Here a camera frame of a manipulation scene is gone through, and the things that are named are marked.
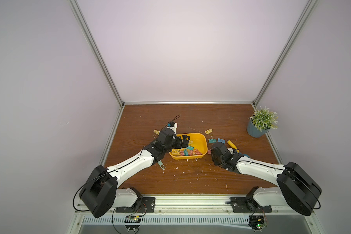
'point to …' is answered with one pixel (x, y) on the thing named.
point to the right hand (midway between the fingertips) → (209, 147)
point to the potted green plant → (262, 120)
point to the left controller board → (132, 222)
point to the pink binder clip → (209, 151)
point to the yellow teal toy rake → (233, 146)
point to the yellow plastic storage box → (196, 140)
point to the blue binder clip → (221, 140)
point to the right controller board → (257, 222)
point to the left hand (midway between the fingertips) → (186, 137)
